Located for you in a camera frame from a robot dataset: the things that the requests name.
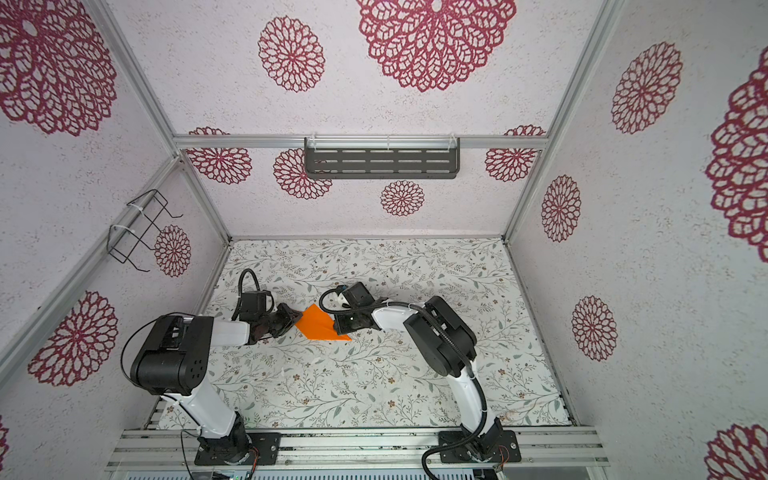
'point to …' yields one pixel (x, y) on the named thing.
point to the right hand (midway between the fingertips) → (333, 322)
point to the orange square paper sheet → (316, 324)
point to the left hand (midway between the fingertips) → (301, 318)
